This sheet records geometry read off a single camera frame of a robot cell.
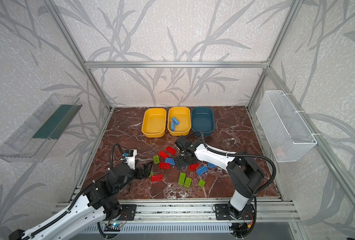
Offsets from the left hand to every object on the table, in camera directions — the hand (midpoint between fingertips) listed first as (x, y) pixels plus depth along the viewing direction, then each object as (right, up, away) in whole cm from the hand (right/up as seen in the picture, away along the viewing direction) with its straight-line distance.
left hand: (149, 158), depth 77 cm
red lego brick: (+10, +1, +17) cm, 20 cm away
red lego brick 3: (+7, -7, +11) cm, 15 cm away
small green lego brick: (+28, -15, +5) cm, 32 cm away
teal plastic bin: (+32, +20, +35) cm, 51 cm away
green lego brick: (+1, -4, +14) cm, 14 cm away
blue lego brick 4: (+29, -10, +11) cm, 32 cm away
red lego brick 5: (+24, -8, +11) cm, 27 cm away
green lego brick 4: (+3, -6, -7) cm, 9 cm away
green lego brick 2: (+17, -14, +9) cm, 24 cm away
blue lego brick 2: (+10, +16, +28) cm, 33 cm away
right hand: (+18, -3, +11) cm, 21 cm away
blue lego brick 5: (+34, -7, +12) cm, 37 cm away
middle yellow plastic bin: (+17, +24, +38) cm, 48 cm away
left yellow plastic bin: (-5, +18, +34) cm, 39 cm away
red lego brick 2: (+5, -2, +15) cm, 16 cm away
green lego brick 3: (+21, -16, +8) cm, 27 cm away
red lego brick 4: (+2, -13, +7) cm, 15 cm away
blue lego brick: (+11, +20, +33) cm, 40 cm away
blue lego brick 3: (+10, -5, +13) cm, 17 cm away
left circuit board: (-16, -32, -6) cm, 36 cm away
